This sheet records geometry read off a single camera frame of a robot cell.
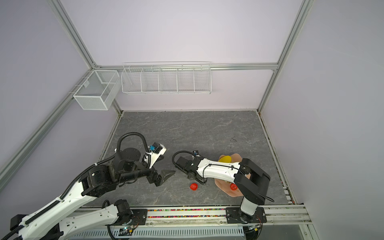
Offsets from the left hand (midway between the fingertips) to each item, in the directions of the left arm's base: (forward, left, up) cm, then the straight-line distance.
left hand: (167, 167), depth 63 cm
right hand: (+5, -13, -24) cm, 28 cm away
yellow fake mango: (+11, -31, -20) cm, 38 cm away
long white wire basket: (+61, -3, +3) cm, 61 cm away
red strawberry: (-3, -32, -22) cm, 39 cm away
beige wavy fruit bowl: (-2, -28, -24) cm, 37 cm away
